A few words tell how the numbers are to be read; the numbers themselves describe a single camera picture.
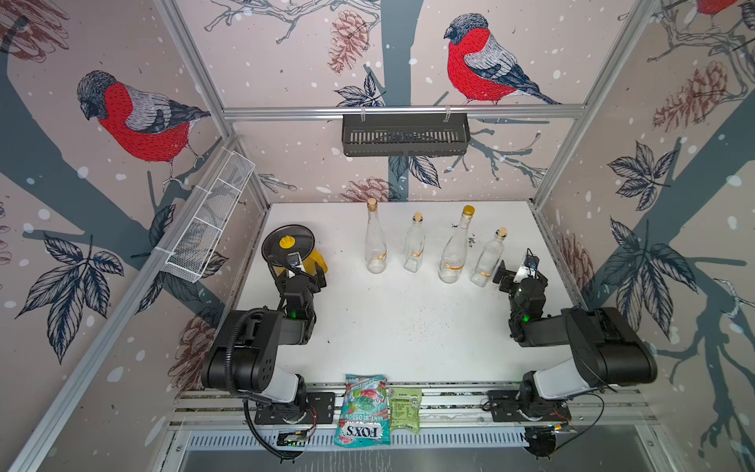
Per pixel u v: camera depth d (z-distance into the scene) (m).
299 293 0.69
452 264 0.89
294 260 0.78
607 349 0.45
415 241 0.96
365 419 0.70
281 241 0.92
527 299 0.71
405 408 0.73
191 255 0.83
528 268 0.76
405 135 1.06
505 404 0.73
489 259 0.90
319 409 0.73
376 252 0.95
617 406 0.75
